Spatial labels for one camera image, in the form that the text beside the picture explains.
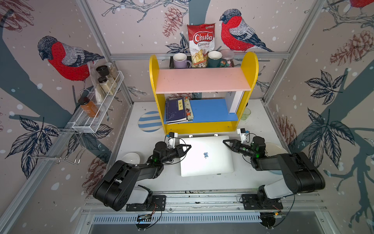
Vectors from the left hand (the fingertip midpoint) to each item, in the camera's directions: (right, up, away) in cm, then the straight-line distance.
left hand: (192, 145), depth 82 cm
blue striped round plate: (-31, +12, +26) cm, 42 cm away
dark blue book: (-11, +20, +11) cm, 25 cm away
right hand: (+19, +1, +4) cm, 20 cm away
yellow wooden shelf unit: (+1, +30, +42) cm, 51 cm away
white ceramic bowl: (-37, -9, +5) cm, 38 cm away
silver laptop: (+9, -6, -1) cm, 11 cm away
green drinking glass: (+42, +17, +29) cm, 54 cm away
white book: (+24, +27, +2) cm, 36 cm away
